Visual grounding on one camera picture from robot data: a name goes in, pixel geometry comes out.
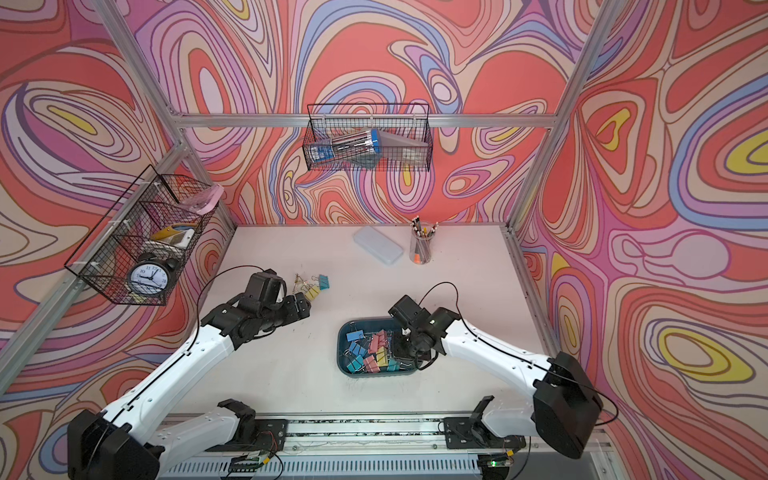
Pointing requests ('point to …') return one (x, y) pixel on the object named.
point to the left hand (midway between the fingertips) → (302, 308)
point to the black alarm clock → (151, 276)
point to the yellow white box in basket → (178, 235)
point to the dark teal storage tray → (371, 326)
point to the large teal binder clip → (393, 365)
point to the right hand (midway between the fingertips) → (399, 363)
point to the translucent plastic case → (378, 244)
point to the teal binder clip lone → (356, 364)
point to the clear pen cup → (421, 243)
